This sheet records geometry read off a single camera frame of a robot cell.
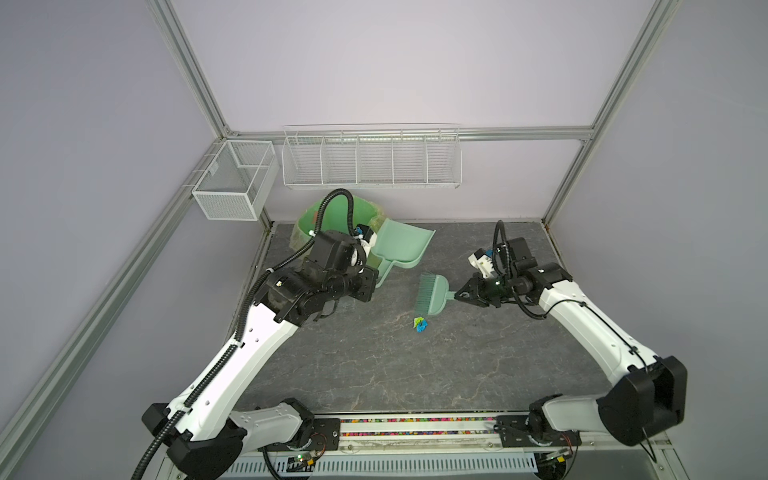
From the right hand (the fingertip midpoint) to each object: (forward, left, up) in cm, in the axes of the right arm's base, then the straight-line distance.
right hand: (458, 299), depth 78 cm
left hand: (-3, +21, +13) cm, 25 cm away
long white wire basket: (+52, +25, +10) cm, 58 cm away
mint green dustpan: (+10, +15, +11) cm, 21 cm away
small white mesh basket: (+43, +71, +7) cm, 83 cm away
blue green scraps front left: (+1, +9, -17) cm, 20 cm away
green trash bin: (+35, +38, -4) cm, 52 cm away
